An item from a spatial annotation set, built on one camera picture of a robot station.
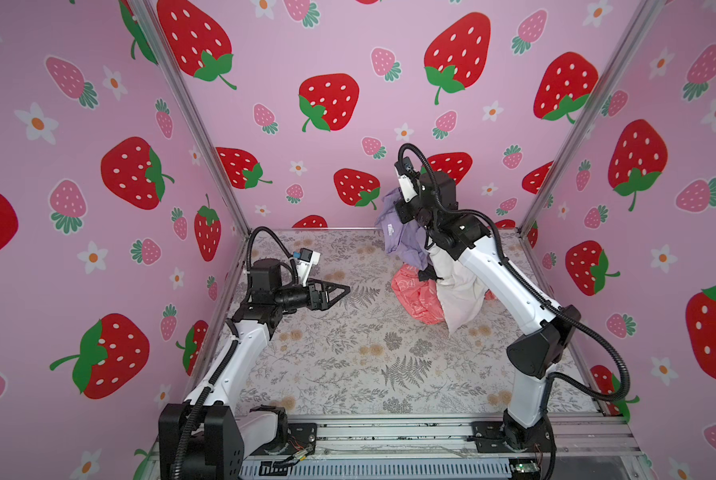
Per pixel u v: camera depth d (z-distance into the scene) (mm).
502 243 1187
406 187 648
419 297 978
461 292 858
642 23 701
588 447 734
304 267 700
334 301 687
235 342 503
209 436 388
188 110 838
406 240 837
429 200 539
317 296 667
